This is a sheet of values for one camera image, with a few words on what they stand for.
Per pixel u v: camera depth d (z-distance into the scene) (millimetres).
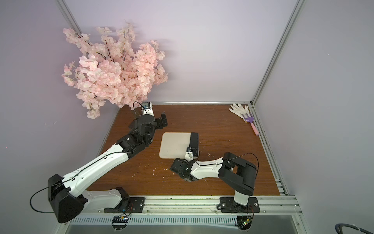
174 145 945
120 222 715
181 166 669
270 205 738
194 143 953
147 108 608
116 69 578
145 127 527
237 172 494
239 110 1159
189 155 774
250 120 1081
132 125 1090
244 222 696
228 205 726
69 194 395
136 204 731
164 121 682
